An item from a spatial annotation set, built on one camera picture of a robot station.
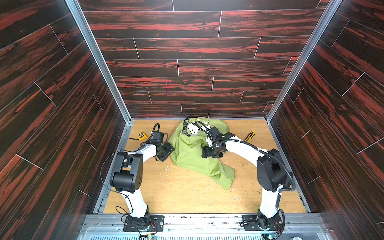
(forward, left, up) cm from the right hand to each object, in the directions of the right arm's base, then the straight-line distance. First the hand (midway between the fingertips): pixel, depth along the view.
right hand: (209, 154), depth 93 cm
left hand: (+3, +24, -3) cm, 24 cm away
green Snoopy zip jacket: (+9, +14, +3) cm, 17 cm away
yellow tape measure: (+16, +49, -3) cm, 52 cm away
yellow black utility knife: (+19, -31, -5) cm, 37 cm away
